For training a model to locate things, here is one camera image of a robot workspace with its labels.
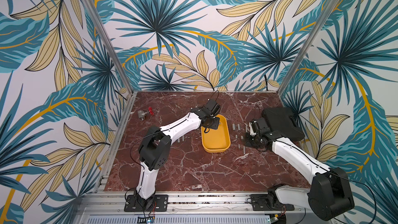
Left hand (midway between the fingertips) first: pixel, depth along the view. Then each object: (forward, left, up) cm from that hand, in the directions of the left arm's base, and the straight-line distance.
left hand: (214, 125), depth 90 cm
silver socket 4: (-4, +18, -10) cm, 21 cm away
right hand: (-8, -18, -3) cm, 20 cm away
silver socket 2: (-9, -15, -10) cm, 20 cm away
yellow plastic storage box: (-6, -2, -9) cm, 10 cm away
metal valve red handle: (+12, +47, -8) cm, 49 cm away
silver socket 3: (-6, +21, -9) cm, 23 cm away
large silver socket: (+6, -17, -9) cm, 20 cm away
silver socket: (-2, -15, -9) cm, 17 cm away
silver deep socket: (+5, -14, -9) cm, 17 cm away
